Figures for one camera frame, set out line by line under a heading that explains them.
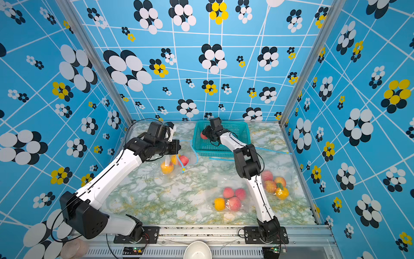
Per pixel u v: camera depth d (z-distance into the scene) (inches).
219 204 30.7
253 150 25.7
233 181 36.1
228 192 32.5
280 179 34.1
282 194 31.7
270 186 32.4
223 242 28.6
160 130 23.5
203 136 42.1
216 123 35.2
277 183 33.4
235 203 30.0
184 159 34.9
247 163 25.4
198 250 27.0
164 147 25.1
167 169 34.9
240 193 32.4
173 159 35.1
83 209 15.2
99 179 17.5
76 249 27.4
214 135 33.8
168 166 34.1
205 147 42.1
